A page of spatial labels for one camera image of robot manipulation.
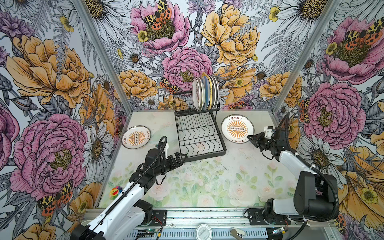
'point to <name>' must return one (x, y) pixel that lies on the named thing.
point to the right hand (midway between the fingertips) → (247, 139)
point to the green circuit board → (152, 230)
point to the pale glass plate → (203, 94)
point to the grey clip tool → (237, 233)
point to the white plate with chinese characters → (215, 92)
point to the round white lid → (203, 232)
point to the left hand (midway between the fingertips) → (181, 163)
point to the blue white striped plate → (207, 92)
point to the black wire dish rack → (199, 134)
